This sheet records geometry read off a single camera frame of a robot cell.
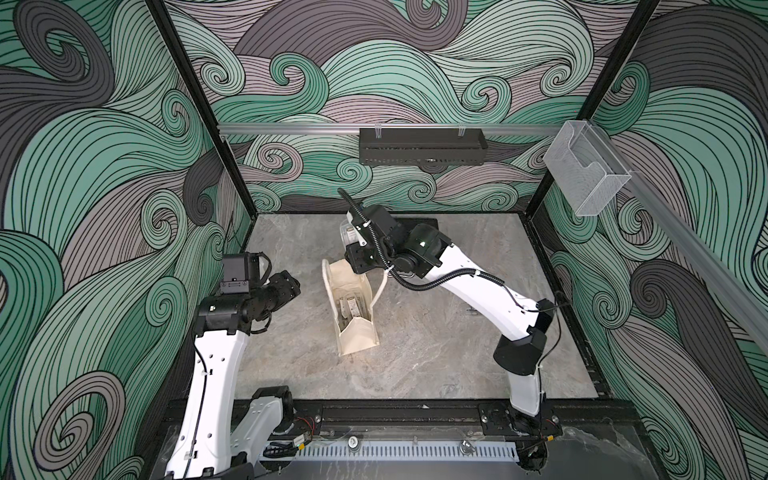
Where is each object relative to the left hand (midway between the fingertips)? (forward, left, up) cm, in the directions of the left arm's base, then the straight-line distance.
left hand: (288, 286), depth 71 cm
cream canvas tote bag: (-5, -17, -17) cm, 25 cm away
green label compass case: (+4, -13, -18) cm, 23 cm away
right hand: (+5, -15, +6) cm, 17 cm away
